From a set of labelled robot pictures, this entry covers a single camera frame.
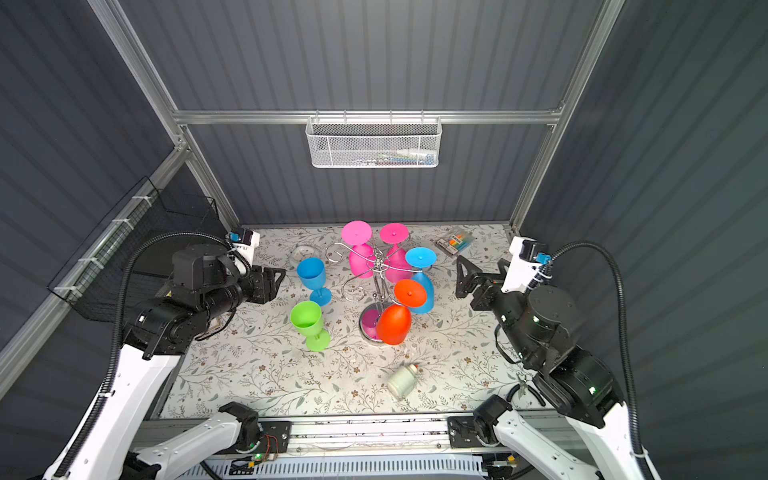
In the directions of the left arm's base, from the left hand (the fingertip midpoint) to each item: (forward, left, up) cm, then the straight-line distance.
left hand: (272, 269), depth 65 cm
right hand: (-8, -43, +9) cm, 45 cm away
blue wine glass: (+14, -3, -21) cm, 26 cm away
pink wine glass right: (+1, -28, -3) cm, 28 cm away
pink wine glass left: (+8, -20, -7) cm, 22 cm away
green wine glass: (+1, -3, -25) cm, 26 cm away
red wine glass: (-9, -27, -11) cm, 30 cm away
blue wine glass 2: (+3, -35, -2) cm, 35 cm away
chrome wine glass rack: (+1, -23, -3) cm, 23 cm away
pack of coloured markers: (+33, -53, -31) cm, 69 cm away
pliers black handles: (-19, -60, -32) cm, 71 cm away
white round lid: (+32, +4, -30) cm, 44 cm away
